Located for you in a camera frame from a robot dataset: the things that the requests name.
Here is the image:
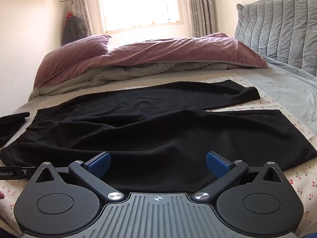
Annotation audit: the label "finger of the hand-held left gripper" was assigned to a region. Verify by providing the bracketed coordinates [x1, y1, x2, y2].
[13, 166, 35, 179]

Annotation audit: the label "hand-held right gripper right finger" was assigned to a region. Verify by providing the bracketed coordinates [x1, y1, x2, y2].
[194, 151, 289, 201]

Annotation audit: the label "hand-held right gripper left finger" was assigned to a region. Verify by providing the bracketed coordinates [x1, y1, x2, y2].
[29, 152, 124, 202]

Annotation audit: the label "black pants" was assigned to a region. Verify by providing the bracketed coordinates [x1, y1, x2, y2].
[0, 79, 317, 195]

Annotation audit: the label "dark cloth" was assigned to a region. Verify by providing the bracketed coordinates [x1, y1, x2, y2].
[0, 112, 31, 147]

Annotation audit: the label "grey quilt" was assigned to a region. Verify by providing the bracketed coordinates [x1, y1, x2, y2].
[28, 61, 250, 102]

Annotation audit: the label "grey bed blanket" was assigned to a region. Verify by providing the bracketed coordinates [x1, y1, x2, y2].
[244, 55, 317, 135]

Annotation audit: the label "purple pillow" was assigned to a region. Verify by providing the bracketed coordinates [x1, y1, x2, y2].
[33, 35, 112, 88]

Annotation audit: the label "hanging grey clothes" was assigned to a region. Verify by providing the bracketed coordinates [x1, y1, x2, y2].
[63, 11, 86, 46]

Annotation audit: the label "grey quilted headboard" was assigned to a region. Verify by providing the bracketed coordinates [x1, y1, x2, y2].
[234, 0, 317, 77]

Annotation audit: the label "grey curtain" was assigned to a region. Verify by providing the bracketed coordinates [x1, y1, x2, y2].
[184, 0, 219, 38]
[71, 0, 95, 37]

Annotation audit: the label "window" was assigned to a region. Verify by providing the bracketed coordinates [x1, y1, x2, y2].
[96, 0, 185, 34]

